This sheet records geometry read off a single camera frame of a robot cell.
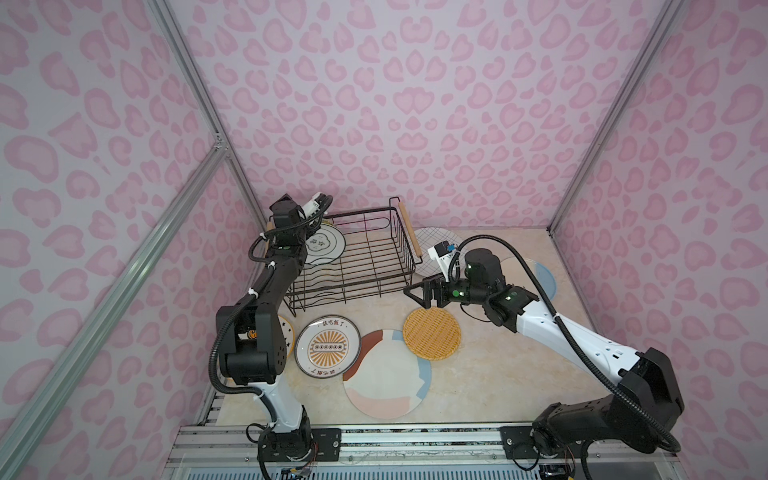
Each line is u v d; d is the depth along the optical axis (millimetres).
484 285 601
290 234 691
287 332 908
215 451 750
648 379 425
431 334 919
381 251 1105
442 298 665
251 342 488
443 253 677
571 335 476
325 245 1063
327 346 900
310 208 782
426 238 1174
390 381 844
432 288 665
